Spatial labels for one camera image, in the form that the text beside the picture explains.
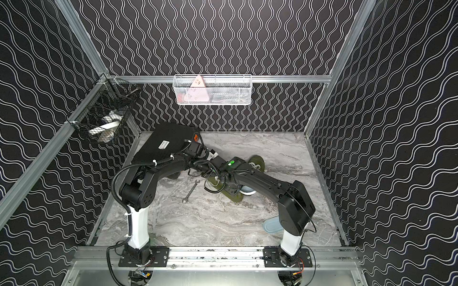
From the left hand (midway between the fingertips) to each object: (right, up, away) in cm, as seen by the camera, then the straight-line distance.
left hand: (223, 170), depth 90 cm
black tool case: (-34, +17, +17) cm, 41 cm away
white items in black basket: (-51, +18, -12) cm, 55 cm away
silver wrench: (-19, -15, 0) cm, 25 cm away
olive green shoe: (-4, -6, +2) cm, 8 cm away
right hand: (+7, -6, -5) cm, 11 cm away
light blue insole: (+11, -7, -15) cm, 19 cm away
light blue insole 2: (+24, -25, -6) cm, 35 cm away
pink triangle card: (-13, +40, 0) cm, 42 cm away
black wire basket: (-63, +31, +3) cm, 70 cm away
